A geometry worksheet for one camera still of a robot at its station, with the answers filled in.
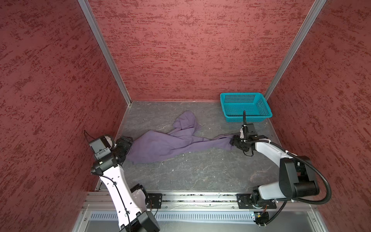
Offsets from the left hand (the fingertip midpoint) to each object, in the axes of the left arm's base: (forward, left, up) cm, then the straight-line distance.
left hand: (131, 145), depth 73 cm
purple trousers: (+6, -4, -12) cm, 14 cm away
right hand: (+9, -59, -16) cm, 62 cm away
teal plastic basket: (+48, -86, -18) cm, 100 cm away
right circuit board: (-29, -68, -23) cm, 78 cm away
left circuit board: (-23, -12, -19) cm, 33 cm away
